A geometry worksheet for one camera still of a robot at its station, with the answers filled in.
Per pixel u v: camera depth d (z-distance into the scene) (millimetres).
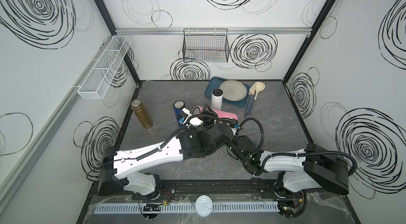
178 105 800
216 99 856
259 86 1147
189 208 695
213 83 1196
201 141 469
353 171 445
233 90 1149
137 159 403
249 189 753
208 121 570
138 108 794
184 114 565
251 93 1086
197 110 616
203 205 655
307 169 444
